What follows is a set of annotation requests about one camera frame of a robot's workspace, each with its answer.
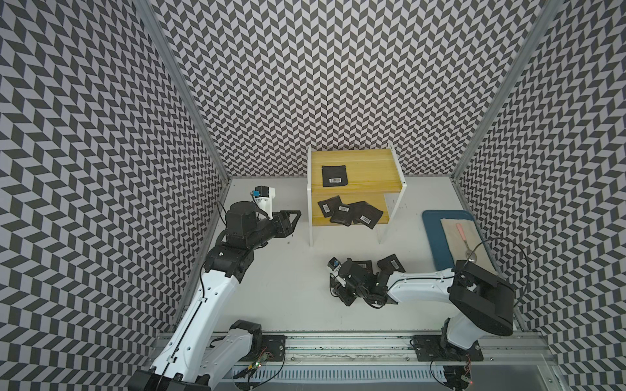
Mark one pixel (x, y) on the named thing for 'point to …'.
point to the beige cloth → (457, 248)
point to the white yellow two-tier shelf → (354, 186)
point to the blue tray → (442, 255)
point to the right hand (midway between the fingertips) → (339, 291)
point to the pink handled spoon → (469, 252)
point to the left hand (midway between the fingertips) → (295, 216)
